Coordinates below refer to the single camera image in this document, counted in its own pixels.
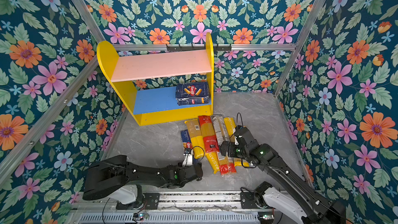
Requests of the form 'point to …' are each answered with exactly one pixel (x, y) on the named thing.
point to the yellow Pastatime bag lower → (213, 161)
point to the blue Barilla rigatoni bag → (191, 93)
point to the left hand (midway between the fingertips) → (198, 166)
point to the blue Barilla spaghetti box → (187, 143)
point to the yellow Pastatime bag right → (238, 162)
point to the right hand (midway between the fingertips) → (226, 148)
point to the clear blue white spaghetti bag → (221, 128)
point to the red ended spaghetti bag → (227, 164)
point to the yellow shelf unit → (156, 106)
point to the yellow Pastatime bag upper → (230, 124)
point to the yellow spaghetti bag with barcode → (196, 139)
